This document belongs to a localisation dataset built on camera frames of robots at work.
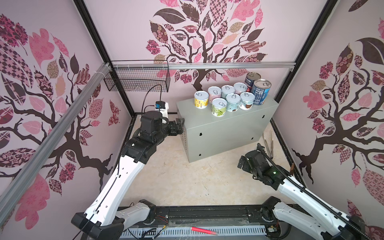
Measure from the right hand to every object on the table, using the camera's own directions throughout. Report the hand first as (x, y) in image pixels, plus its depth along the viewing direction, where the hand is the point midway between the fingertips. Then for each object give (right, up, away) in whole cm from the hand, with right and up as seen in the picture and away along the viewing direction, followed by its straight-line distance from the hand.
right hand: (245, 161), depth 81 cm
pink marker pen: (-24, -31, -11) cm, 40 cm away
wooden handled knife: (+33, -7, +11) cm, 36 cm away
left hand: (-37, +21, -13) cm, 45 cm away
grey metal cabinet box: (-23, +15, -10) cm, 29 cm away
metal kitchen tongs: (+22, +2, +15) cm, 26 cm away
